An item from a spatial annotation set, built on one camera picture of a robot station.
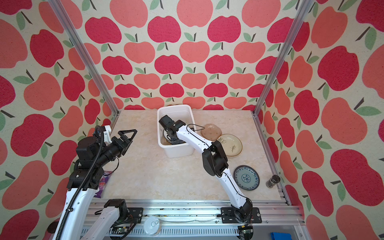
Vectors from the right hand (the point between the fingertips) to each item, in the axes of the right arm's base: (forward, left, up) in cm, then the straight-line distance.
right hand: (174, 131), depth 96 cm
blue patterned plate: (-22, -46, -11) cm, 52 cm away
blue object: (-48, -59, -12) cm, 77 cm away
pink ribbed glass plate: (+10, -25, -11) cm, 29 cm away
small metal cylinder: (-25, -58, -2) cm, 63 cm away
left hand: (-21, +11, +22) cm, 32 cm away
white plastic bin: (+17, -4, +1) cm, 17 cm away
